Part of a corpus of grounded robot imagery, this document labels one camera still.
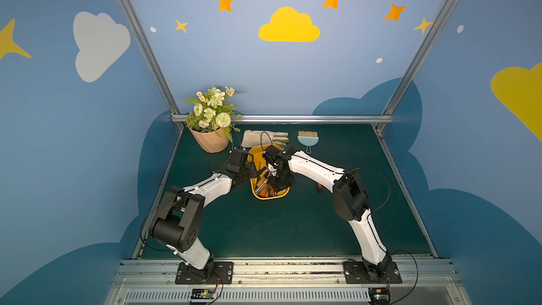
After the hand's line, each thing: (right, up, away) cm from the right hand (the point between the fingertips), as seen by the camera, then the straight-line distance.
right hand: (280, 186), depth 92 cm
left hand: (-12, +9, +2) cm, 15 cm away
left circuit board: (-29, -34, -20) cm, 49 cm away
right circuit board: (+34, -35, -20) cm, 53 cm away
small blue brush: (+17, +22, +25) cm, 37 cm away
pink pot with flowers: (-29, +30, -6) cm, 42 cm away
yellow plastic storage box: (-9, +1, 0) cm, 9 cm away
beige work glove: (-15, +23, +28) cm, 39 cm away
